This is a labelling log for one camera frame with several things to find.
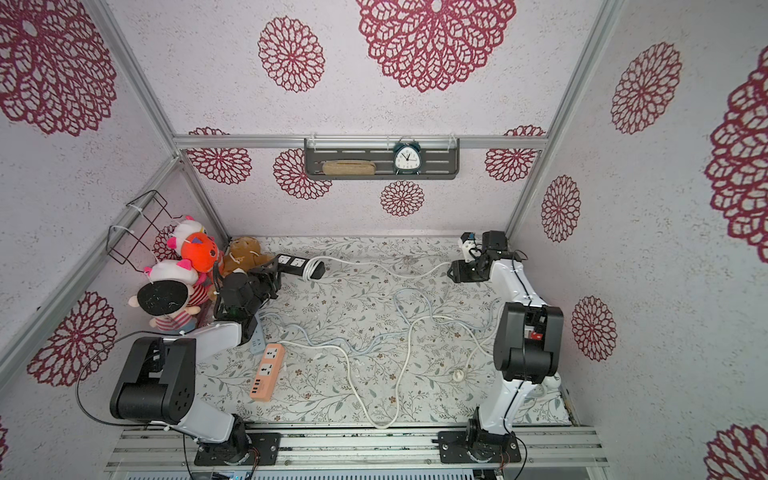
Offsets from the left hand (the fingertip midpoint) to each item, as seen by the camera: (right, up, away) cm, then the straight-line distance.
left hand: (283, 259), depth 89 cm
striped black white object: (+5, -2, -2) cm, 5 cm away
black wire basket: (-34, +10, -10) cm, 37 cm away
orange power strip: (-2, -32, -6) cm, 33 cm away
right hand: (+54, -2, +5) cm, 54 cm away
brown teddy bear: (-20, +3, +17) cm, 26 cm away
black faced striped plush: (-25, -9, -12) cm, 30 cm away
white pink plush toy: (-34, +9, +6) cm, 36 cm away
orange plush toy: (-24, +3, -2) cm, 24 cm away
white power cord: (+59, -25, +3) cm, 64 cm away
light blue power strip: (-8, -26, 0) cm, 27 cm away
